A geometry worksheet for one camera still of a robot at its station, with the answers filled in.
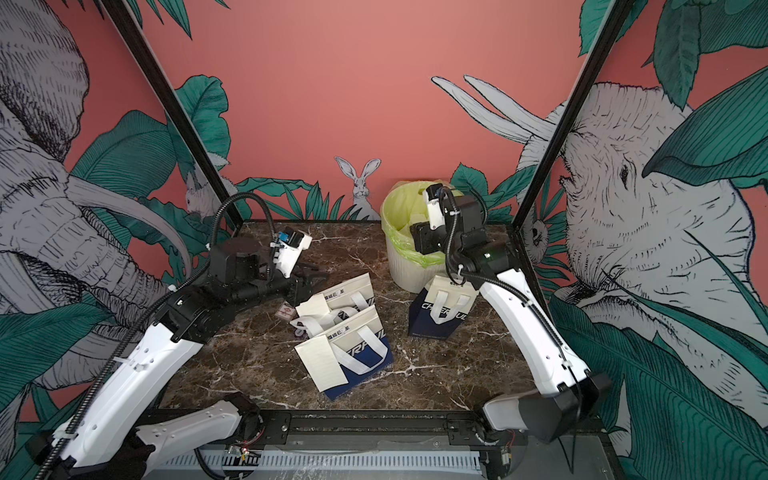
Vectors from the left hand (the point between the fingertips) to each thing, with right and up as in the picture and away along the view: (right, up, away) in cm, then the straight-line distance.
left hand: (324, 270), depth 64 cm
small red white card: (-19, -16, +29) cm, 38 cm away
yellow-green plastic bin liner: (+19, +19, +33) cm, 43 cm away
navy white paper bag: (+8, -20, +6) cm, 22 cm away
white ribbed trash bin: (+20, -2, +24) cm, 32 cm away
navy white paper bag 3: (+26, -11, +12) cm, 31 cm away
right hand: (+21, +12, +8) cm, 25 cm away
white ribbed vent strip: (+28, -46, +6) cm, 55 cm away
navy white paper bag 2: (+1, -9, +8) cm, 12 cm away
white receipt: (-1, -20, 0) cm, 20 cm away
